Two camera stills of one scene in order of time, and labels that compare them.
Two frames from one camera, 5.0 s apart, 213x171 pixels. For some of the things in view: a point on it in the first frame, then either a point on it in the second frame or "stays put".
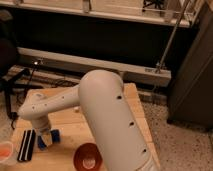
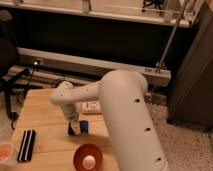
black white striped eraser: x=27 y=145 stays put
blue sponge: x=56 y=138 -> x=84 y=127
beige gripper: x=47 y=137 -> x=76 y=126
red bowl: x=88 y=157 stays put
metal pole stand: x=173 y=33 stays put
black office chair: x=9 y=77 stays put
